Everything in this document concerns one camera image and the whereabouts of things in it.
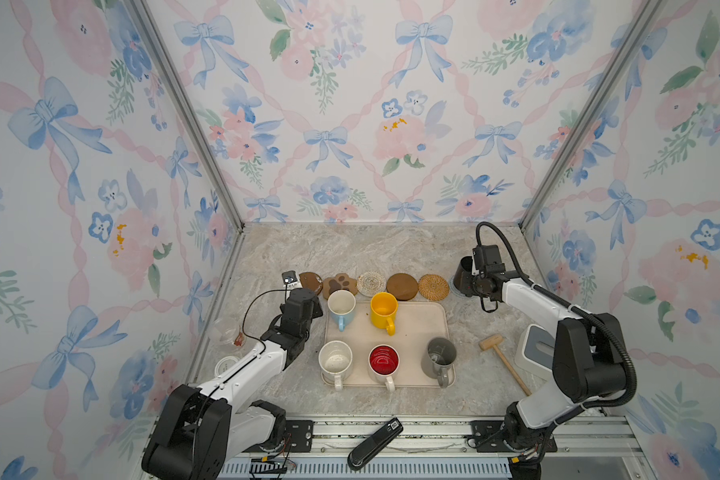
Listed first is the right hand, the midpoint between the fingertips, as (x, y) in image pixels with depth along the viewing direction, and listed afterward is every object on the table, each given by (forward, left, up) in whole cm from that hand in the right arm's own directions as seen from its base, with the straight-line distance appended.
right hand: (470, 280), depth 94 cm
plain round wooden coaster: (+3, +21, -8) cm, 22 cm away
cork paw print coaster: (+4, +42, -7) cm, 43 cm away
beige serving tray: (-11, +17, -7) cm, 21 cm away
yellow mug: (-8, +28, -6) cm, 29 cm away
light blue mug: (-9, +40, 0) cm, 41 cm away
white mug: (-24, +42, -6) cm, 48 cm away
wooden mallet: (-17, -5, -7) cm, 19 cm away
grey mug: (-23, +12, -8) cm, 27 cm away
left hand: (-8, +50, +5) cm, 50 cm away
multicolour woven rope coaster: (+4, +31, -7) cm, 32 cm away
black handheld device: (-44, +30, -3) cm, 54 cm away
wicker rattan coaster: (+3, +10, -8) cm, 13 cm away
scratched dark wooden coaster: (+4, +52, -7) cm, 53 cm away
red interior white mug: (-24, +28, -7) cm, 37 cm away
